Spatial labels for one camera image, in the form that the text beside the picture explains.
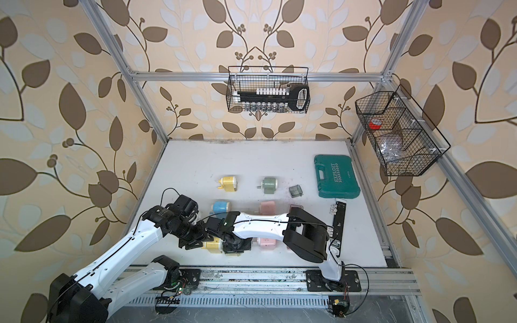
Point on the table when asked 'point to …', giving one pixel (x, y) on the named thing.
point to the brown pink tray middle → (295, 206)
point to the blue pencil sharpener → (220, 207)
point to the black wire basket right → (406, 140)
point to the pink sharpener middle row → (268, 208)
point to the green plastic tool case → (336, 177)
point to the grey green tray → (295, 191)
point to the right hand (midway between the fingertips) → (235, 250)
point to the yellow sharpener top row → (229, 184)
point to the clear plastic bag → (391, 148)
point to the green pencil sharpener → (268, 185)
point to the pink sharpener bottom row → (267, 243)
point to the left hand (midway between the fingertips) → (208, 239)
